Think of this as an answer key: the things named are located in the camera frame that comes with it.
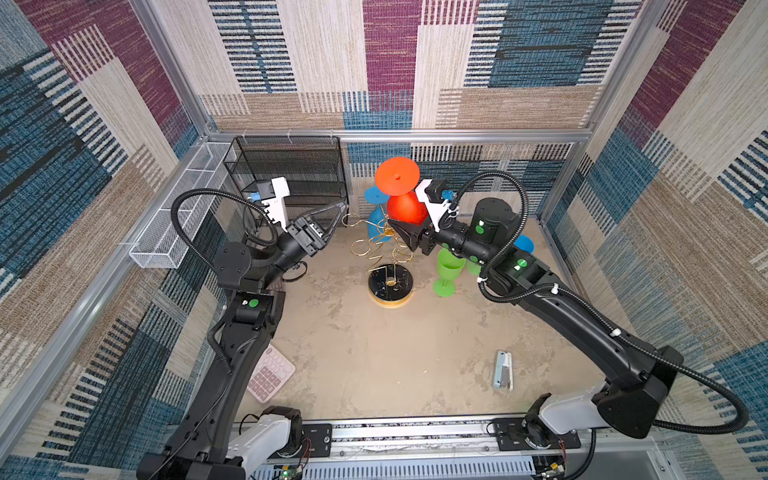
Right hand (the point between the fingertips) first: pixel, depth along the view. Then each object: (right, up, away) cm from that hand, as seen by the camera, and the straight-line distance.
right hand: (401, 213), depth 62 cm
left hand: (-10, 0, -10) cm, 14 cm away
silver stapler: (+28, -41, +18) cm, 53 cm away
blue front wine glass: (+39, -5, +31) cm, 50 cm away
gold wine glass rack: (-2, -19, +37) cm, 42 cm away
